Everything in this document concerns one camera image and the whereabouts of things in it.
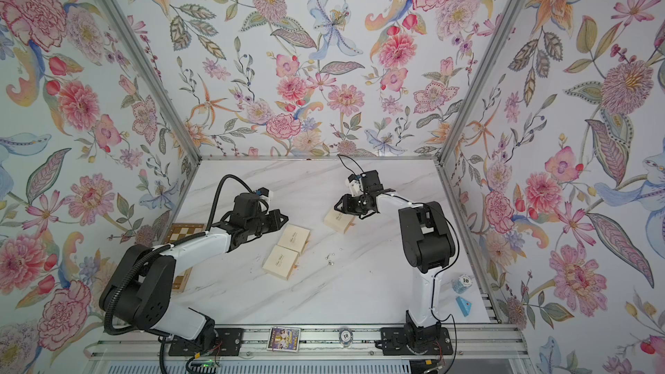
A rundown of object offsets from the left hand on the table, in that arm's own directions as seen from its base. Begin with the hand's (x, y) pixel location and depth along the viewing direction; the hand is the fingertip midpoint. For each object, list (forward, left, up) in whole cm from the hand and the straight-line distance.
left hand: (293, 217), depth 89 cm
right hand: (+9, -16, -6) cm, 19 cm away
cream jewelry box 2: (-4, 0, -7) cm, 9 cm away
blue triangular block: (-27, -53, -7) cm, 60 cm away
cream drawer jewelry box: (-13, +4, -7) cm, 15 cm away
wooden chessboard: (-1, +42, -8) cm, 43 cm away
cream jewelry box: (+3, -16, -8) cm, 18 cm away
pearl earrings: (-12, -13, -11) cm, 21 cm away
